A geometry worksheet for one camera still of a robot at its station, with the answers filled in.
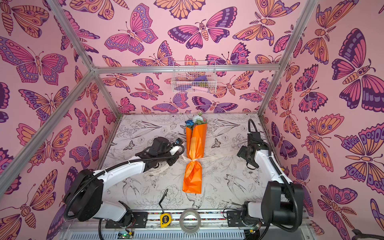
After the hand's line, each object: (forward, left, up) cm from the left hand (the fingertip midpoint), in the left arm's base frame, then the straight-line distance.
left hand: (180, 151), depth 86 cm
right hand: (-1, -39, -3) cm, 39 cm away
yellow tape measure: (-33, +5, -10) cm, 35 cm away
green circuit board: (-39, +25, -13) cm, 48 cm away
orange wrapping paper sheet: (+8, -9, 0) cm, 12 cm away
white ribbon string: (-2, -8, -7) cm, 10 cm away
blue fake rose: (+28, -4, -7) cm, 29 cm away
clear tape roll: (-31, -10, -8) cm, 34 cm away
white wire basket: (+42, -8, +21) cm, 48 cm away
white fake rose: (+28, -11, -3) cm, 30 cm away
